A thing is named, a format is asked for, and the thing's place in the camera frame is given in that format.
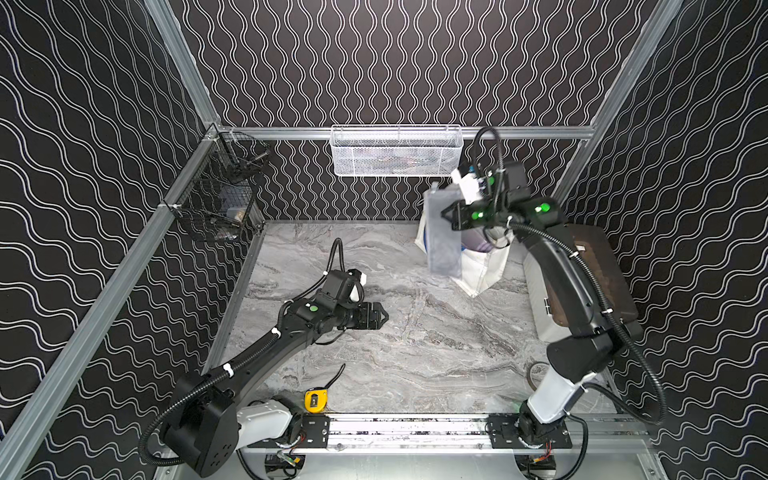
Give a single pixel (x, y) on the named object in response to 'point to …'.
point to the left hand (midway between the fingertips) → (378, 313)
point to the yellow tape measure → (316, 399)
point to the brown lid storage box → (597, 248)
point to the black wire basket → (217, 202)
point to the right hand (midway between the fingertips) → (444, 209)
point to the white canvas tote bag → (484, 253)
